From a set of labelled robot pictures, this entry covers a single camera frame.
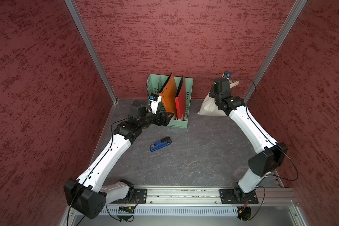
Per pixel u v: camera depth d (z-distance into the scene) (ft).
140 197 2.42
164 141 3.02
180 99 2.73
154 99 2.00
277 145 1.47
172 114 2.23
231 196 2.38
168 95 2.87
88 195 1.19
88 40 2.73
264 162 1.42
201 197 2.48
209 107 2.66
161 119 2.04
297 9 2.34
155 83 3.39
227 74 2.12
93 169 1.34
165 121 2.09
